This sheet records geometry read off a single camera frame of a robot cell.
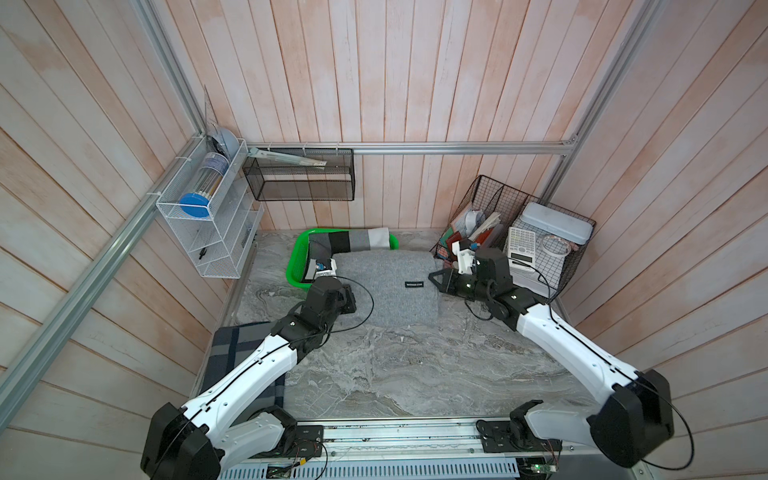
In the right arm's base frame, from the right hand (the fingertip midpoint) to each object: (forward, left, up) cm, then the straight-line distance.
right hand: (425, 268), depth 80 cm
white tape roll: (+11, -41, -3) cm, 42 cm away
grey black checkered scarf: (+21, +34, -15) cm, 43 cm away
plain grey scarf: (-5, +9, -1) cm, 11 cm away
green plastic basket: (+12, +41, -12) cm, 44 cm away
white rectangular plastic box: (+19, -44, -1) cm, 48 cm away
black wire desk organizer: (+38, -28, -9) cm, 48 cm away
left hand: (-4, +22, -3) cm, 22 cm away
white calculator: (+11, -30, -2) cm, 32 cm away
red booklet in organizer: (+23, -23, -12) cm, 35 cm away
